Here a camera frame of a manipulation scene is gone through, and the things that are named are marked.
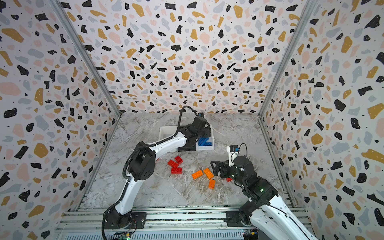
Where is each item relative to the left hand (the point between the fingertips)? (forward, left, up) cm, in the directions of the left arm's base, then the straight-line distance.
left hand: (212, 127), depth 93 cm
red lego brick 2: (-18, +25, -14) cm, 34 cm away
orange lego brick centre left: (-24, +9, -16) cm, 30 cm away
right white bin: (+1, 0, -15) cm, 15 cm away
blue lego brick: (-4, +5, -12) cm, 14 cm away
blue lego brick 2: (-2, +6, -11) cm, 13 cm away
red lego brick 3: (-22, +22, -14) cm, 35 cm away
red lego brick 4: (-28, -8, -14) cm, 32 cm away
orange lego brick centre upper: (-24, +3, -15) cm, 28 cm away
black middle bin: (-14, +13, +13) cm, 23 cm away
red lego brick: (-15, +21, -14) cm, 30 cm away
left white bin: (+7, +32, -13) cm, 36 cm away
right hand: (-26, -1, +7) cm, 27 cm away
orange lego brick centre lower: (-30, +2, -14) cm, 34 cm away
